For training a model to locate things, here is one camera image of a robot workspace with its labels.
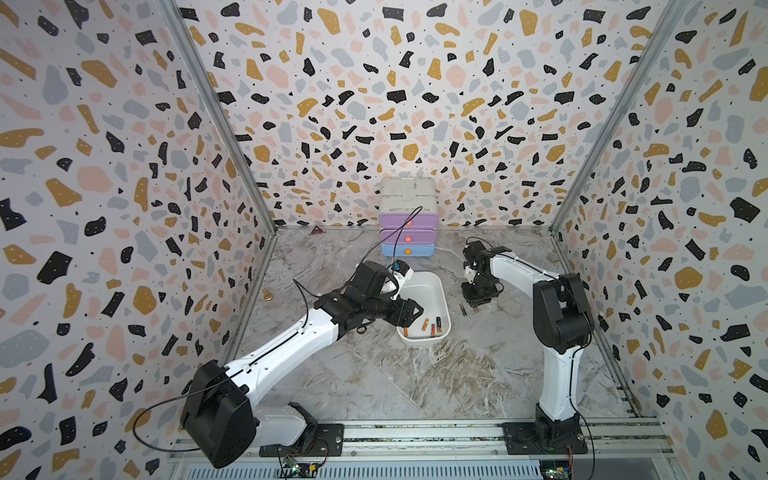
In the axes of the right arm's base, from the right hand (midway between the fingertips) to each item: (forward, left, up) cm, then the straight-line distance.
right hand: (474, 301), depth 99 cm
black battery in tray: (-8, +12, -1) cm, 14 cm away
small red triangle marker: (+32, +59, +1) cm, 67 cm away
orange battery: (-8, +16, -1) cm, 18 cm away
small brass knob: (0, +69, +1) cm, 69 cm away
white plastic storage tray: (-8, +14, -1) cm, 16 cm away
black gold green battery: (-3, +4, -1) cm, 5 cm away
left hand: (-13, +19, +19) cm, 30 cm away
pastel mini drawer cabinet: (+26, +25, +22) cm, 43 cm away
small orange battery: (-11, +22, -1) cm, 25 cm away
